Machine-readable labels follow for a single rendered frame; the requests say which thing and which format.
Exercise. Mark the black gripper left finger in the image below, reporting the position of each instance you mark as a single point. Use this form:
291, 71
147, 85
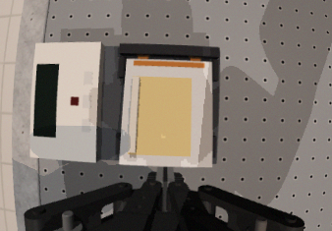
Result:
132, 208

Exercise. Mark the black and white box-shaped dock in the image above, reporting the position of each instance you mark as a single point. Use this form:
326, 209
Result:
77, 96

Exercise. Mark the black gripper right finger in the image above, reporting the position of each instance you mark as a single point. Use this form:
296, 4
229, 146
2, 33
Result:
192, 209

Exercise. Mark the grey flat base plate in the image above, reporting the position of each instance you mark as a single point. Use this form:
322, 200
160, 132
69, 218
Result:
275, 112

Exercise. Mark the white bar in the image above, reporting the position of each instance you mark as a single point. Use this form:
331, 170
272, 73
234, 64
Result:
134, 116

